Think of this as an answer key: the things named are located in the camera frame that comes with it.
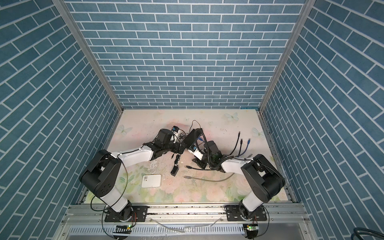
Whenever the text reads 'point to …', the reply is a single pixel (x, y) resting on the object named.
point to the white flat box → (151, 180)
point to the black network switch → (192, 137)
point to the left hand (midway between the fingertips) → (181, 143)
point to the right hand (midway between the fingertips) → (193, 156)
